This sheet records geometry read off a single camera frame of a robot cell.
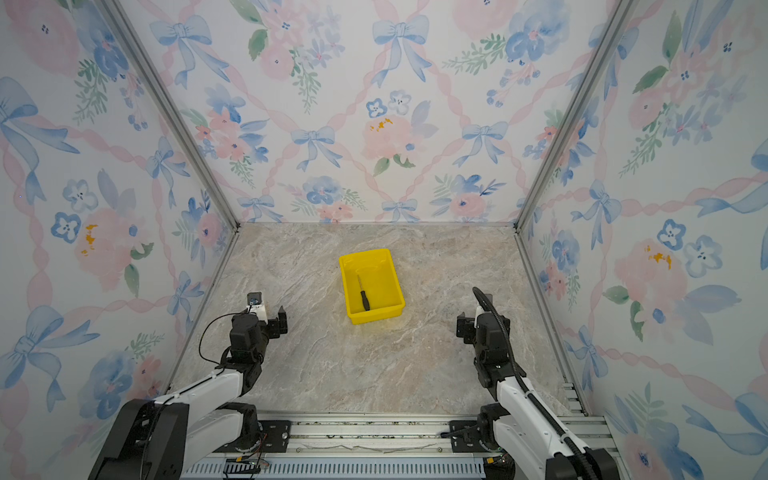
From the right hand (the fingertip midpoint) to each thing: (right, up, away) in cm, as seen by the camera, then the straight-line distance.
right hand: (481, 314), depth 87 cm
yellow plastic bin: (-30, +9, +18) cm, 36 cm away
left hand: (-63, +2, +2) cm, 63 cm away
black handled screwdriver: (-35, +3, +12) cm, 37 cm away
